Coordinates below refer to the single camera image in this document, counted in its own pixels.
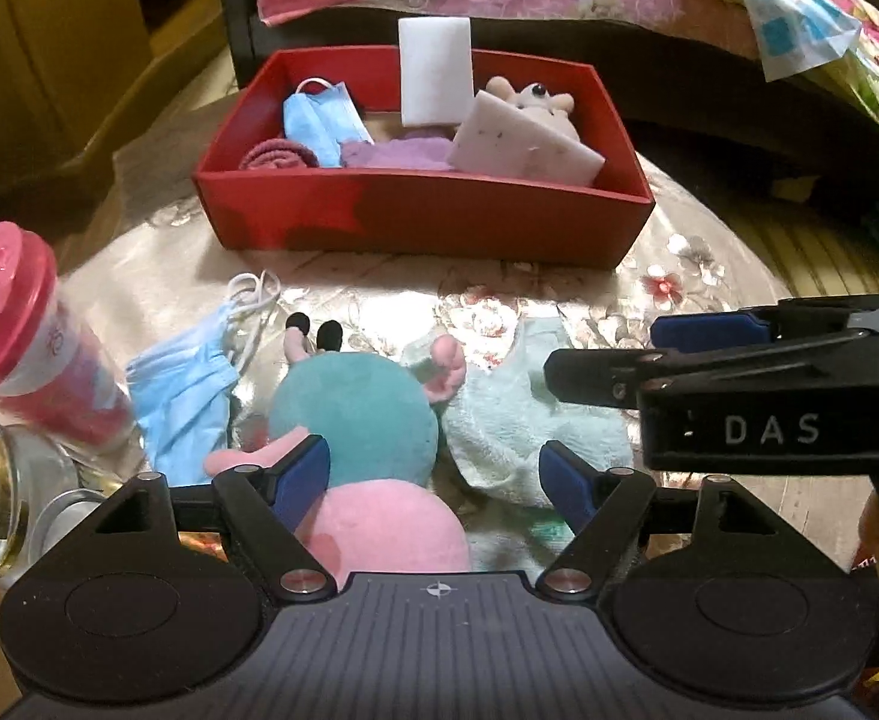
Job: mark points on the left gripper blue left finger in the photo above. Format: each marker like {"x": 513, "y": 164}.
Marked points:
{"x": 299, "y": 480}

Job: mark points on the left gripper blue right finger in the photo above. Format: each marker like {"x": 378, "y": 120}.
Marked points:
{"x": 569, "y": 483}

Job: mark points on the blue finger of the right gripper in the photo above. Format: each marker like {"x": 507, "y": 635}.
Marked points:
{"x": 696, "y": 333}

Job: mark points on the light green towel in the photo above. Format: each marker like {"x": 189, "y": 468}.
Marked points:
{"x": 492, "y": 433}

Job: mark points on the pink teal pig plush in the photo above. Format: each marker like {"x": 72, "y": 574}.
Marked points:
{"x": 377, "y": 513}

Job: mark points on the blue face mask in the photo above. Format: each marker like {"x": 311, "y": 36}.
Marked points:
{"x": 322, "y": 116}
{"x": 181, "y": 389}

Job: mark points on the cream plush hamster toy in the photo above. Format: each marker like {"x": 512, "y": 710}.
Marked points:
{"x": 551, "y": 109}

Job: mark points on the white speckled sponge block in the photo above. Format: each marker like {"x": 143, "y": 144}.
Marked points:
{"x": 499, "y": 140}

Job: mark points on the purple cloth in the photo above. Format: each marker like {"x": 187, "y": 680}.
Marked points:
{"x": 422, "y": 150}

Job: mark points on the maroon cloth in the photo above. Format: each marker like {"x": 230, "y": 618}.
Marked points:
{"x": 278, "y": 153}

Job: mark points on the red cardboard box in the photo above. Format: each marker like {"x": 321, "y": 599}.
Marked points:
{"x": 421, "y": 213}

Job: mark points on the clear glass jar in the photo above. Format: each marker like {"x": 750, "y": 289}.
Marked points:
{"x": 33, "y": 472}

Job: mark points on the floral round tablecloth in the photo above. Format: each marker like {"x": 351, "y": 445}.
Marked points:
{"x": 150, "y": 266}

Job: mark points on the pink lidded cup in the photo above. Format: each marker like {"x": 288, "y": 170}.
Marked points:
{"x": 54, "y": 372}

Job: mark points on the wooden cabinet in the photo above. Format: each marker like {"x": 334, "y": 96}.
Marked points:
{"x": 80, "y": 78}

